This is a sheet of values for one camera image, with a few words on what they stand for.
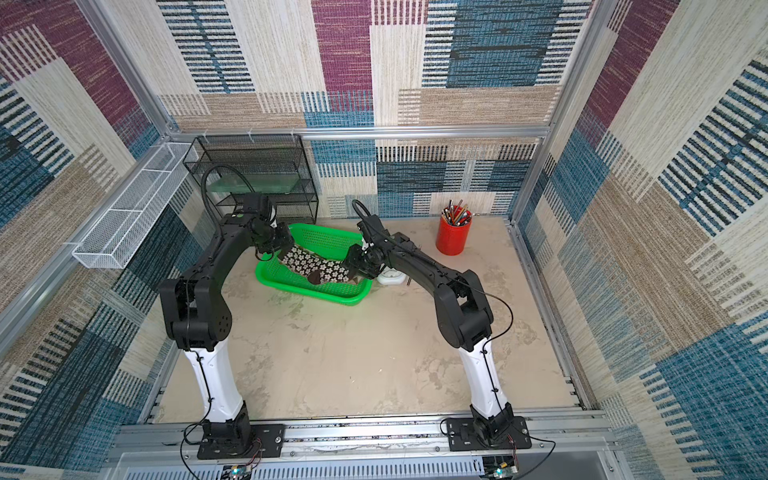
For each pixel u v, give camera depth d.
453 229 1.05
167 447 0.75
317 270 0.99
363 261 0.81
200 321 0.54
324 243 1.09
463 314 0.55
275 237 0.83
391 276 1.02
